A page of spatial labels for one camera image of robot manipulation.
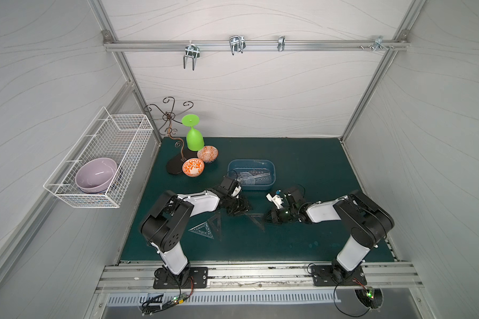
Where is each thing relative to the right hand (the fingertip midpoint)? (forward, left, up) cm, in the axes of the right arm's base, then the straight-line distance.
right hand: (262, 218), depth 89 cm
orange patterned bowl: (+25, +37, +4) cm, 45 cm away
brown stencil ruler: (+27, +2, -1) cm, 27 cm away
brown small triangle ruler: (-1, +2, +1) cm, 2 cm away
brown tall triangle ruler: (-3, +21, 0) cm, 22 cm away
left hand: (+2, +5, +3) cm, 7 cm away
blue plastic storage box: (+26, +14, +4) cm, 30 cm away
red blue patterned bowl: (+35, +31, +3) cm, 47 cm away
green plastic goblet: (+27, +33, +24) cm, 48 cm away
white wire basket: (+18, +58, +33) cm, 69 cm away
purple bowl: (-4, +54, +37) cm, 66 cm away
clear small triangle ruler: (-6, +26, +1) cm, 27 cm away
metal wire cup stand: (+33, +44, +33) cm, 64 cm away
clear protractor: (+20, +9, +2) cm, 22 cm away
